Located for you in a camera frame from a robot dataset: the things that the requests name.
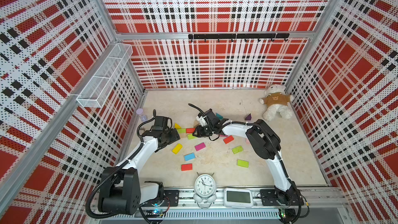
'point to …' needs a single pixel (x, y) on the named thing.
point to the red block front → (186, 167)
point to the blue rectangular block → (189, 156)
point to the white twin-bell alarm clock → (204, 188)
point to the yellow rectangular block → (177, 148)
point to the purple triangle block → (249, 117)
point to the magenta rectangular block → (200, 146)
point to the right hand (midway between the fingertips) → (196, 134)
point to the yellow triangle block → (177, 126)
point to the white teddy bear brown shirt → (276, 100)
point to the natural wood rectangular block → (183, 135)
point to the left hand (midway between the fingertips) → (177, 137)
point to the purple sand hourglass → (143, 117)
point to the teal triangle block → (219, 116)
